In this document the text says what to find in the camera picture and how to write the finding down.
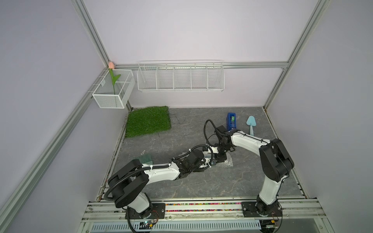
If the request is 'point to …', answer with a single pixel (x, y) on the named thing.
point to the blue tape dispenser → (231, 121)
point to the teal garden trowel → (251, 121)
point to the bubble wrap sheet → (227, 163)
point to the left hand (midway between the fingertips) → (200, 156)
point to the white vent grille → (171, 226)
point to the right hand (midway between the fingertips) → (214, 155)
